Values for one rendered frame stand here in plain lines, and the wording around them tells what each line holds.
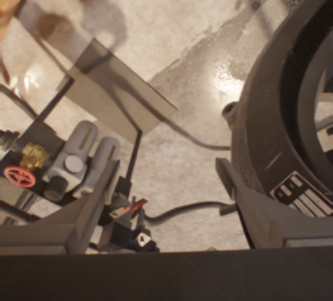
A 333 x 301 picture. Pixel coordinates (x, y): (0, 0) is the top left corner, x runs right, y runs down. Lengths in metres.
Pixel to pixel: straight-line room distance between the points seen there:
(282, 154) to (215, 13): 0.63
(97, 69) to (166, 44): 0.28
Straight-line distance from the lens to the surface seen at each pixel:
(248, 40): 0.89
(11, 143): 0.67
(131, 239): 0.58
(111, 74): 0.96
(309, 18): 0.50
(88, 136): 0.76
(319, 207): 0.25
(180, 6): 0.84
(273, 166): 0.30
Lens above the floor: 0.83
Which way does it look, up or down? 49 degrees down
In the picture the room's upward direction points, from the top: 172 degrees counter-clockwise
